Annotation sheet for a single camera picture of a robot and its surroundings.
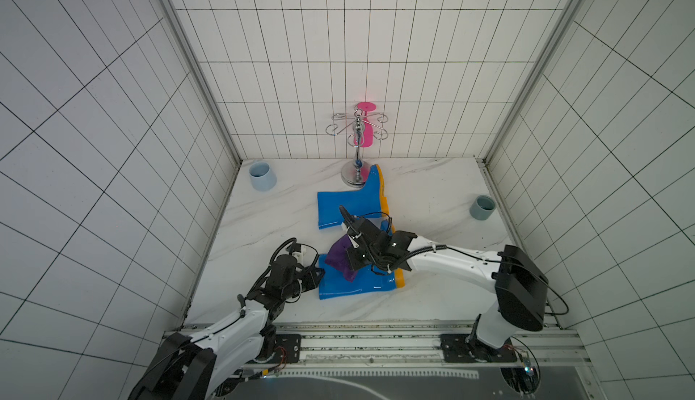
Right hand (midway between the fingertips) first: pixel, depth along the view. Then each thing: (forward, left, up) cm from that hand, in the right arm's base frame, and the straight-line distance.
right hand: (345, 247), depth 83 cm
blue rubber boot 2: (+21, -6, -3) cm, 22 cm away
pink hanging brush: (+47, -5, +4) cm, 48 cm away
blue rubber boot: (-9, +3, -6) cm, 11 cm away
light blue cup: (+31, +37, -2) cm, 48 cm away
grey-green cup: (+21, -49, -5) cm, 54 cm away
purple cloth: (-1, +3, -4) cm, 5 cm away
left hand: (-6, +8, -8) cm, 13 cm away
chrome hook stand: (+40, 0, -10) cm, 41 cm away
